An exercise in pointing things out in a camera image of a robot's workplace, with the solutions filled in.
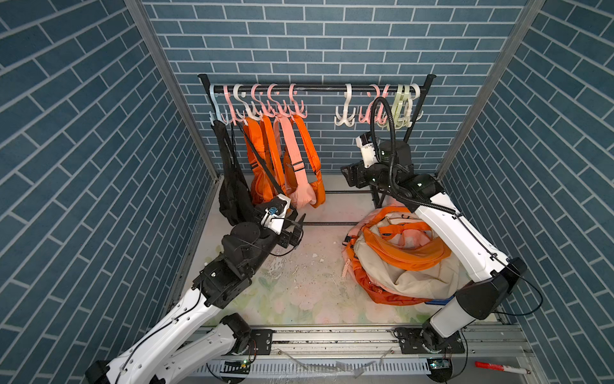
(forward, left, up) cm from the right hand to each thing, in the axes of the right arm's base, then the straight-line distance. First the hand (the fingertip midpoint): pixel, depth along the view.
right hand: (353, 166), depth 73 cm
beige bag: (-27, -27, -18) cm, 42 cm away
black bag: (-5, +39, -9) cm, 40 cm away
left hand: (-17, +15, -1) cm, 23 cm away
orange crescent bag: (-20, -20, -19) cm, 34 cm away
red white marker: (-44, -47, -36) cm, 74 cm away
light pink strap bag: (-1, +16, -14) cm, 22 cm away
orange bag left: (0, +28, -7) cm, 29 cm away
